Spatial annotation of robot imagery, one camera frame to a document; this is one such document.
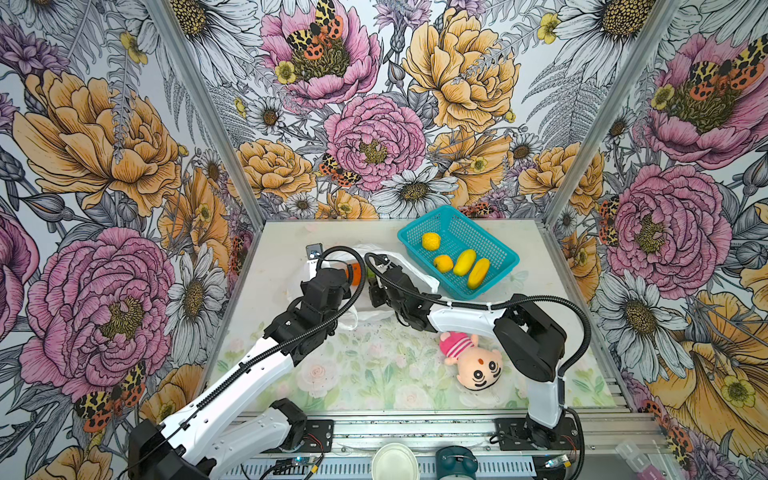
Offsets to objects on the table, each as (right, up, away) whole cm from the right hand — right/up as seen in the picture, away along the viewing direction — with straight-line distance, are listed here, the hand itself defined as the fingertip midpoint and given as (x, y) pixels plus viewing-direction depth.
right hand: (373, 286), depth 90 cm
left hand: (-10, +4, -14) cm, 18 cm away
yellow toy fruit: (+24, +6, +14) cm, 28 cm away
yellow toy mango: (+31, +6, +15) cm, 35 cm away
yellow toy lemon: (+20, +14, +20) cm, 31 cm away
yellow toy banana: (+34, +3, +12) cm, 36 cm away
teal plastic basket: (+31, +18, +25) cm, 43 cm away
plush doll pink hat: (+28, -20, -12) cm, 36 cm away
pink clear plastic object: (+62, -38, -21) cm, 75 cm away
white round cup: (+6, -39, -19) cm, 44 cm away
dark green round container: (+19, -34, -26) cm, 47 cm away
